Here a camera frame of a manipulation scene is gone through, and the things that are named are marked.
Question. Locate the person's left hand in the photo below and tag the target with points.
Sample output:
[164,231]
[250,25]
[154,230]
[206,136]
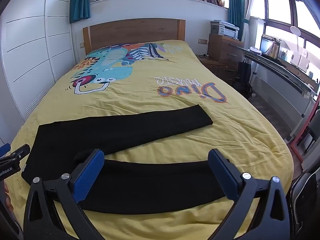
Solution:
[8,196]

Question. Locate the wall socket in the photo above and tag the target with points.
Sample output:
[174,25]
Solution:
[202,41]

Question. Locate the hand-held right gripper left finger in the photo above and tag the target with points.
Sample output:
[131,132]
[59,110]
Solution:
[88,177]

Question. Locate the black pants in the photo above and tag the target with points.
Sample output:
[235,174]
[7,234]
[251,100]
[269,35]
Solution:
[125,130]

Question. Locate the white wardrobe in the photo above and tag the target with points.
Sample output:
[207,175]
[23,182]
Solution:
[27,42]

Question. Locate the black bag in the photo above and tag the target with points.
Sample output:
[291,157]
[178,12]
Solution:
[243,72]

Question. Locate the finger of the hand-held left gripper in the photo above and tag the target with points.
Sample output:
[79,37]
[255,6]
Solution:
[4,150]
[20,152]

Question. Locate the wooden headboard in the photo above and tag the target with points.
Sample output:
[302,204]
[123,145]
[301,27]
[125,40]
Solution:
[135,31]

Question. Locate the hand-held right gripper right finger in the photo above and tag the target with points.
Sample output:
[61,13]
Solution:
[225,177]

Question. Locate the white round desk lamp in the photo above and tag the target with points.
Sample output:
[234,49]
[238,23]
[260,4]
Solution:
[296,30]

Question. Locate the wooden nightstand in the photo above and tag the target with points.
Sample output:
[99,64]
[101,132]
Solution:
[220,70]

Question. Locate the wooden dresser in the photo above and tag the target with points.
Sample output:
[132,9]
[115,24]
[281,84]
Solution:
[222,48]

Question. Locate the black office chair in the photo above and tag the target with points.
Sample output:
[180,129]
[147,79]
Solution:
[305,200]

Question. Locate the large window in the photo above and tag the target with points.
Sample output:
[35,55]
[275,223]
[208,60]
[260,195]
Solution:
[280,7]

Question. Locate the red metal frame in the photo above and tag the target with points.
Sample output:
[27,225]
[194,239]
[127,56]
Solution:
[303,127]

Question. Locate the yellow printed bed blanket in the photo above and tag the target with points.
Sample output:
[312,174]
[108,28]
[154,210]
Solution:
[175,105]

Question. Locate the white printer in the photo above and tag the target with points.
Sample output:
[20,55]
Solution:
[225,30]

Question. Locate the teal curtain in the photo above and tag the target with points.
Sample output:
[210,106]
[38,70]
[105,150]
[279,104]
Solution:
[80,0]
[235,5]

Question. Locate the long dark desk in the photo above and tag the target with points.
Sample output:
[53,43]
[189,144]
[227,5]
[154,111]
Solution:
[275,67]

